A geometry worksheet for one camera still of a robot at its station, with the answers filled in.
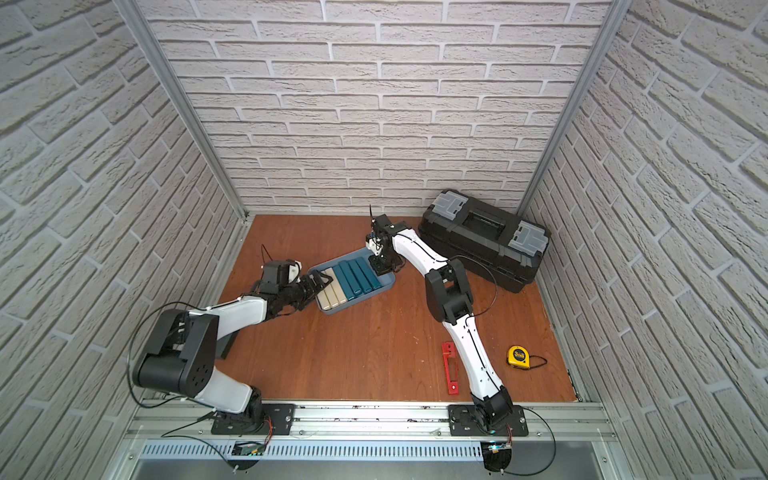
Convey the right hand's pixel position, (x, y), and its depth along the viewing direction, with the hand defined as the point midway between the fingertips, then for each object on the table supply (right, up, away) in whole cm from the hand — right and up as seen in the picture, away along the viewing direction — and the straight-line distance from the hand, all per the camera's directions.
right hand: (384, 270), depth 102 cm
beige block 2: (-18, -6, -8) cm, 20 cm away
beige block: (-19, -9, -9) cm, 23 cm away
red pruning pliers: (+19, -22, -18) cm, 35 cm away
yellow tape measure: (+39, -23, -19) cm, 49 cm away
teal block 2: (-4, -1, -2) cm, 4 cm away
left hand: (-17, -3, -9) cm, 20 cm away
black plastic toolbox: (+35, +10, -12) cm, 38 cm away
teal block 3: (-5, -2, -2) cm, 6 cm away
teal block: (-11, -2, -4) cm, 12 cm away
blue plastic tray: (+1, -4, -2) cm, 5 cm away
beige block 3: (-15, -5, -7) cm, 18 cm away
